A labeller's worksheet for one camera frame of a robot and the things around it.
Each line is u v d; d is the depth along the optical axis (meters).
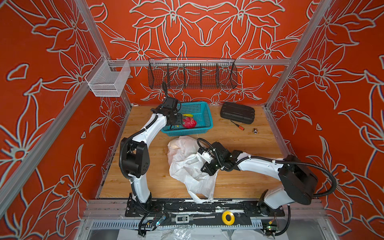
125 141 0.46
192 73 0.97
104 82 0.87
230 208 0.74
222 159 0.66
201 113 1.14
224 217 0.69
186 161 0.76
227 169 0.63
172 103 0.71
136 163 0.49
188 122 1.00
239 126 1.06
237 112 1.07
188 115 1.10
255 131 1.03
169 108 0.71
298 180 0.43
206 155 0.76
